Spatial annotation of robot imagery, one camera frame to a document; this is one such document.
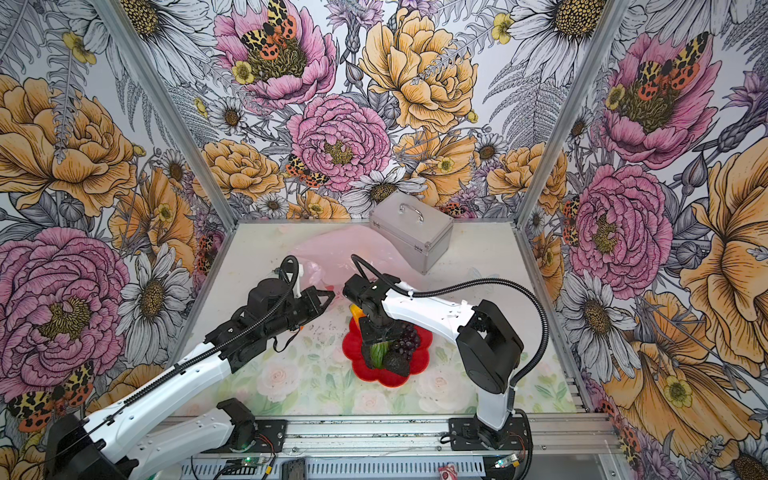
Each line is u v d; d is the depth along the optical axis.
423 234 0.99
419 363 0.83
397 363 0.77
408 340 0.86
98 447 0.39
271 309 0.56
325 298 0.75
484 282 0.51
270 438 0.74
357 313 0.87
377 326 0.70
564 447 0.75
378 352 0.79
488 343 0.47
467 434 0.74
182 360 0.50
